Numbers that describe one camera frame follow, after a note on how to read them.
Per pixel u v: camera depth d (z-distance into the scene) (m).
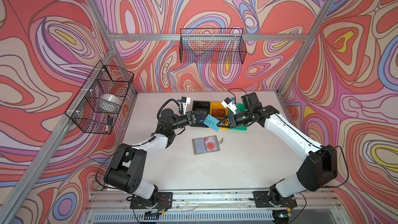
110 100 0.72
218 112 1.05
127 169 0.44
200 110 1.05
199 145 0.91
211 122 0.75
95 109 0.73
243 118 0.66
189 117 0.70
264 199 0.73
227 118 0.70
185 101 0.73
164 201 0.73
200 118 0.73
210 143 0.93
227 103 0.72
